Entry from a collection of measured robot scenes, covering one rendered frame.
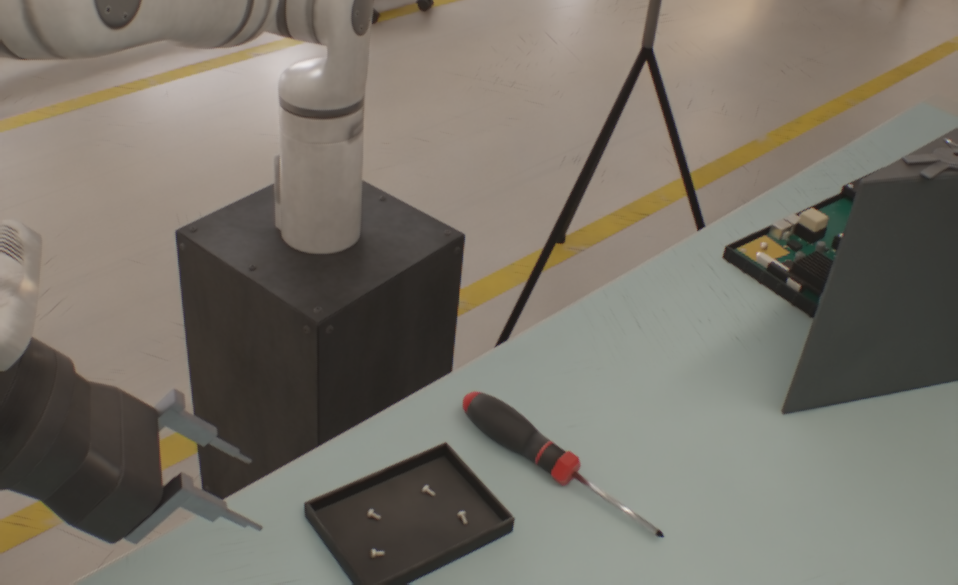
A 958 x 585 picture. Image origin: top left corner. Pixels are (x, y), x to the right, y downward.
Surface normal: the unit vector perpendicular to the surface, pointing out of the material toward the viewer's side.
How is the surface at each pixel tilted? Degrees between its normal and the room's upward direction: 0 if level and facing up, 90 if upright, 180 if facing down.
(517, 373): 0
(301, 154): 90
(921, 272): 90
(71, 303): 0
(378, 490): 0
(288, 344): 90
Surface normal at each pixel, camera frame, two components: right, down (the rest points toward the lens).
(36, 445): 0.56, 0.22
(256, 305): -0.64, 0.40
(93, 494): 0.04, 0.36
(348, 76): 0.81, 0.39
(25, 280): 0.74, -0.64
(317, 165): 0.04, 0.57
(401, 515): 0.07, -0.82
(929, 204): 0.28, 0.56
